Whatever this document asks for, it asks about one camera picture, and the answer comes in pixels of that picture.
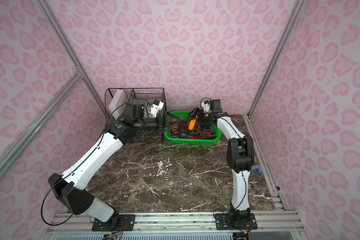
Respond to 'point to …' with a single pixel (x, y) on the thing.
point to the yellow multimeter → (191, 124)
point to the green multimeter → (209, 133)
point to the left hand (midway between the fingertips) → (176, 121)
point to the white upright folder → (118, 104)
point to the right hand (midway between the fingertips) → (192, 115)
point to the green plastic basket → (184, 114)
